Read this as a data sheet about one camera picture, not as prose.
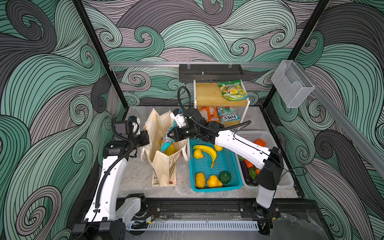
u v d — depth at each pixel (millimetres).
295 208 741
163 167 742
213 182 774
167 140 710
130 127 568
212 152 883
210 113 922
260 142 920
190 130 615
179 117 662
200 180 785
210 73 950
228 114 908
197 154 900
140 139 653
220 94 820
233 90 788
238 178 748
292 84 792
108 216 369
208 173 857
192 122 555
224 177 793
